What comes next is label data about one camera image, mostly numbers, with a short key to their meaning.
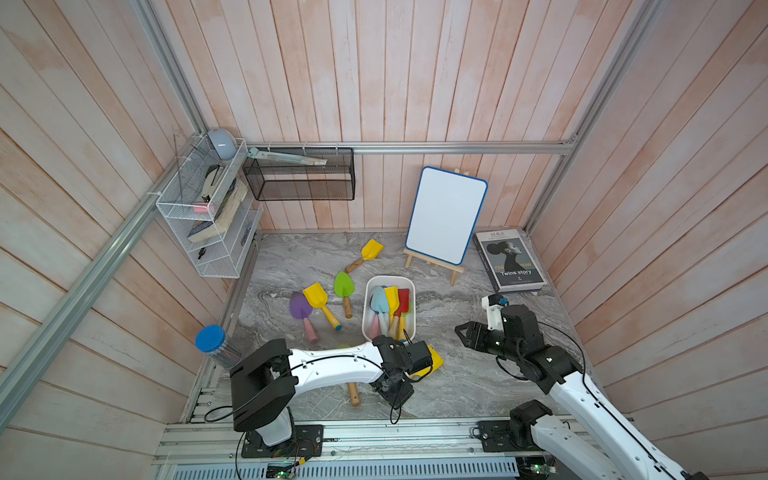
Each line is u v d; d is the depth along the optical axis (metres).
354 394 0.78
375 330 0.90
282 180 1.06
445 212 0.90
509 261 1.07
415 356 0.62
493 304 0.71
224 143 0.83
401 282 1.01
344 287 1.04
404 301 0.98
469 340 0.70
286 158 0.91
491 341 0.68
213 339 0.70
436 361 0.86
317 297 1.00
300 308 0.98
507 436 0.73
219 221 0.77
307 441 0.73
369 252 1.14
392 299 0.98
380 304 0.97
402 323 0.92
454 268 0.99
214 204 0.73
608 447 0.45
